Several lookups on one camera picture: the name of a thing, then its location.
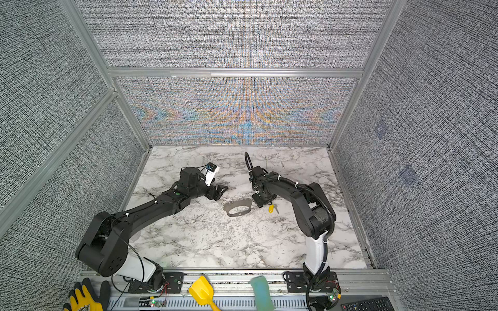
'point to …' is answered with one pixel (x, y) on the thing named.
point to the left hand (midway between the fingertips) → (220, 183)
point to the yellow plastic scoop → (202, 291)
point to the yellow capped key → (271, 208)
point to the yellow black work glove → (83, 298)
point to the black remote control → (379, 304)
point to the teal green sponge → (262, 298)
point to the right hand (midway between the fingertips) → (264, 199)
